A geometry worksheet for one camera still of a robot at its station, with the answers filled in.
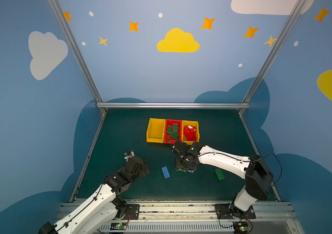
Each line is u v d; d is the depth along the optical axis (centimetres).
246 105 117
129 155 71
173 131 104
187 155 60
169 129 108
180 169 75
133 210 75
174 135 104
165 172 90
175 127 107
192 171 88
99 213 57
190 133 102
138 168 63
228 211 75
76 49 84
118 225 70
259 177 44
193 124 105
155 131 107
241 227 71
